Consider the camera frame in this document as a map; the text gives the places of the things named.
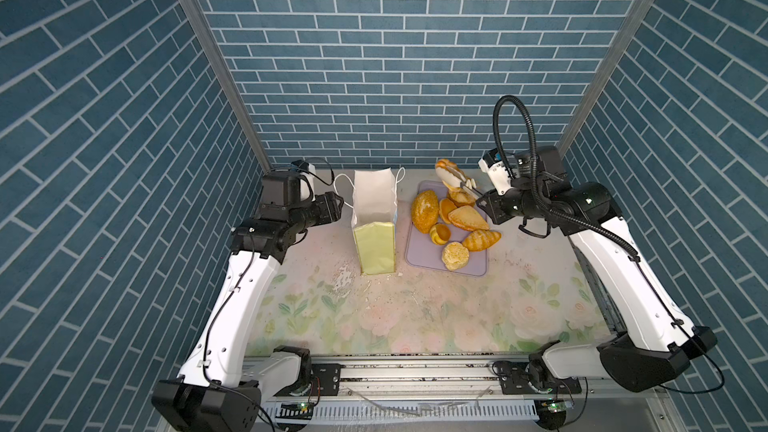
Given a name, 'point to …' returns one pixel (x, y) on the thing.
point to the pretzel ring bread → (452, 177)
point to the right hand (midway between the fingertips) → (479, 196)
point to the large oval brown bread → (425, 210)
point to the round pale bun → (455, 255)
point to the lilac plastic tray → (423, 254)
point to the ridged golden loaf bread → (479, 240)
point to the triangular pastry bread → (467, 218)
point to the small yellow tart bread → (440, 234)
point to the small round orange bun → (445, 206)
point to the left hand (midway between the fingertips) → (335, 200)
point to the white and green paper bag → (374, 219)
